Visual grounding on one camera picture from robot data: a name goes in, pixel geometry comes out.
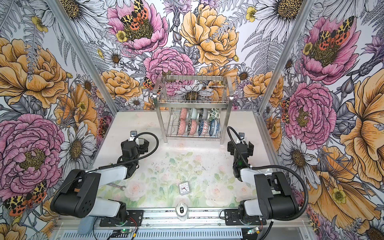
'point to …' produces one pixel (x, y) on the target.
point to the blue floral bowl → (215, 128)
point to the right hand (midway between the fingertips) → (240, 144)
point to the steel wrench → (121, 187)
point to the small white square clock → (184, 188)
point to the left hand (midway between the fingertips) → (136, 143)
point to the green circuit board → (253, 230)
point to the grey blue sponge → (86, 224)
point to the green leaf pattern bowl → (215, 114)
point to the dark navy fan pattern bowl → (201, 114)
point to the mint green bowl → (193, 113)
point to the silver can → (182, 211)
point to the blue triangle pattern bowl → (203, 128)
